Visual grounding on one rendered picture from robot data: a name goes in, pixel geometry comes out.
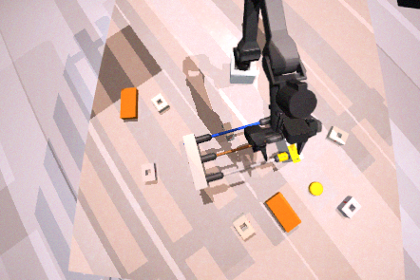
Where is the orange rectangular block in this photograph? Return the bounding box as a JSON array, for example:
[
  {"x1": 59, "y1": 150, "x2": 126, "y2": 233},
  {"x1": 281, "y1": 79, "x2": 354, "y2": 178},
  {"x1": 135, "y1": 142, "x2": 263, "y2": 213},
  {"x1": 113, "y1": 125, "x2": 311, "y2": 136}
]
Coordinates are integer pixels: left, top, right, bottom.
[
  {"x1": 265, "y1": 191, "x2": 302, "y2": 232},
  {"x1": 121, "y1": 88, "x2": 139, "y2": 120}
]

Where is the yellow short cylinder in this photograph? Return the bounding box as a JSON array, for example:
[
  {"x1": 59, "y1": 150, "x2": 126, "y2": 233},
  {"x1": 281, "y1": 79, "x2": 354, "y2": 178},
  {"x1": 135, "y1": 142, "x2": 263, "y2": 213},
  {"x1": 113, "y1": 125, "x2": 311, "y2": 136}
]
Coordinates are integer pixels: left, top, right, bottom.
[{"x1": 308, "y1": 182, "x2": 323, "y2": 196}]

